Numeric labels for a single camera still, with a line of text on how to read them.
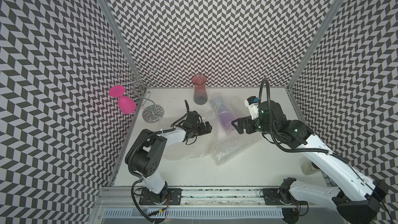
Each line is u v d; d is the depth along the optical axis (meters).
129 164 0.43
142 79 1.20
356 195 0.38
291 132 0.46
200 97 1.04
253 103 0.60
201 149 0.88
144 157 0.47
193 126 0.75
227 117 1.00
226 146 0.81
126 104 0.86
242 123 0.61
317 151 0.43
